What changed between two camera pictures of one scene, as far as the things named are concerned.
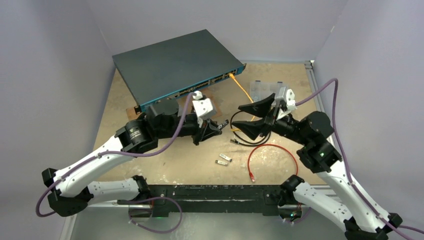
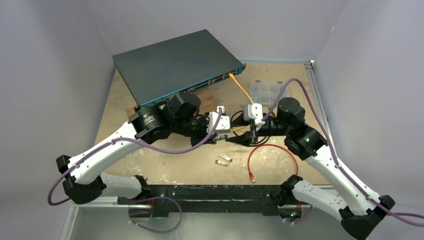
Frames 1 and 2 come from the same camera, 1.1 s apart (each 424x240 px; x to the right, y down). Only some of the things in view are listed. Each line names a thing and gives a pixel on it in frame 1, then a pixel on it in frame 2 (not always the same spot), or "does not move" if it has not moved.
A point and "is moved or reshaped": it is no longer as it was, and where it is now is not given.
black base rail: (263, 198) does not move
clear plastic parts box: (260, 90) does not move
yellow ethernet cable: (231, 75) does not move
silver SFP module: (224, 124) is moved or reshaped
